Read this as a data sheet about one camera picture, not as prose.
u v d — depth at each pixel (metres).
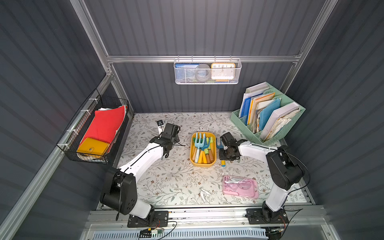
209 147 0.98
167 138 0.66
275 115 0.84
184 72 0.84
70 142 0.61
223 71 0.88
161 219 0.74
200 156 0.93
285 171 0.49
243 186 0.83
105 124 0.74
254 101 0.96
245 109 1.03
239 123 1.05
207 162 0.91
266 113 0.91
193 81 0.89
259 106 0.91
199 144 0.98
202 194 0.79
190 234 0.77
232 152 0.71
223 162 0.92
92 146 0.66
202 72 0.91
